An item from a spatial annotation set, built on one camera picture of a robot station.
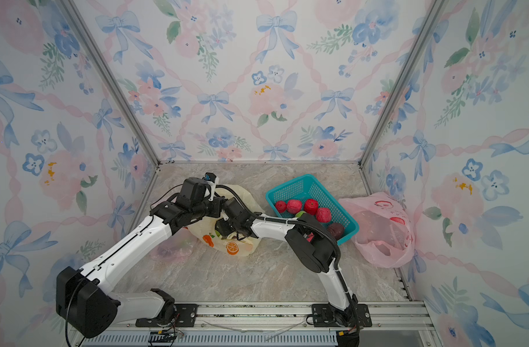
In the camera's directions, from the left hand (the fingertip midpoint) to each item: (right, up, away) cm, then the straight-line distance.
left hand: (224, 201), depth 81 cm
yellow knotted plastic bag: (-6, -11, -3) cm, 13 cm away
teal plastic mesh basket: (+36, +2, +26) cm, 44 cm away
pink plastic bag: (-19, -19, +5) cm, 27 cm away
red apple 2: (+35, -3, +15) cm, 39 cm away
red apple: (+22, -3, +16) cm, 28 cm away
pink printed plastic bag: (+64, -13, +10) cm, 66 cm away
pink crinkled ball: (+28, -3, +14) cm, 32 cm away
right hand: (-4, -10, +11) cm, 16 cm away
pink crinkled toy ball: (+41, -7, +14) cm, 44 cm away
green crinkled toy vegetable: (+30, -7, +14) cm, 34 cm away
